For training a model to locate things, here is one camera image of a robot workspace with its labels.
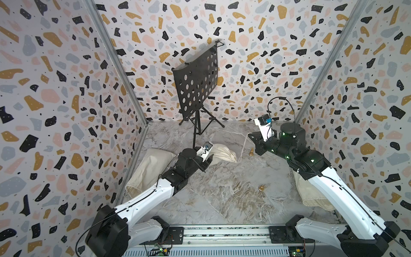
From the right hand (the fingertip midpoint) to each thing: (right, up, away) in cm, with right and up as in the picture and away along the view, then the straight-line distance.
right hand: (250, 134), depth 66 cm
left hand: (-18, -8, +14) cm, 24 cm away
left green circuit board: (-39, -52, +5) cm, 65 cm away
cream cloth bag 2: (-51, -17, +21) cm, 57 cm away
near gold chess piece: (+11, -29, +22) cm, 38 cm away
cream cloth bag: (-10, -9, +18) cm, 22 cm away
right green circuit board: (+22, -52, +6) cm, 57 cm away
